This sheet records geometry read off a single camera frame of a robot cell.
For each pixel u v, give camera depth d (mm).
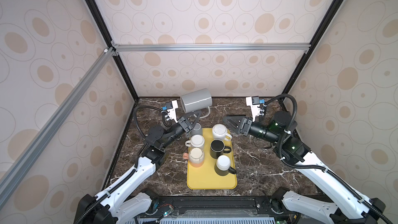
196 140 884
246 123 515
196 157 801
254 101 538
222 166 772
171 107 599
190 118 1066
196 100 596
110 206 398
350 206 386
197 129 904
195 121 596
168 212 712
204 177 821
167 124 602
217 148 836
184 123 567
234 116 616
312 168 437
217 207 748
